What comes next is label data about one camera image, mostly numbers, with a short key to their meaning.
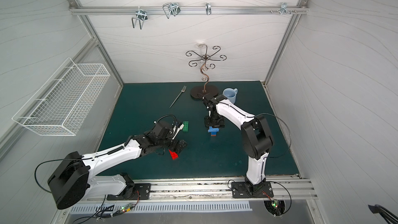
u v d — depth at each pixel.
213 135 0.91
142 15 0.78
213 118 0.76
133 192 0.68
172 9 0.76
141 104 1.07
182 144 0.74
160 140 0.66
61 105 0.69
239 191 0.73
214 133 0.90
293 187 0.76
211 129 0.86
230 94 1.11
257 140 0.49
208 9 0.78
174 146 0.73
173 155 0.84
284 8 0.77
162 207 0.70
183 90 1.15
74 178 0.41
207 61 0.92
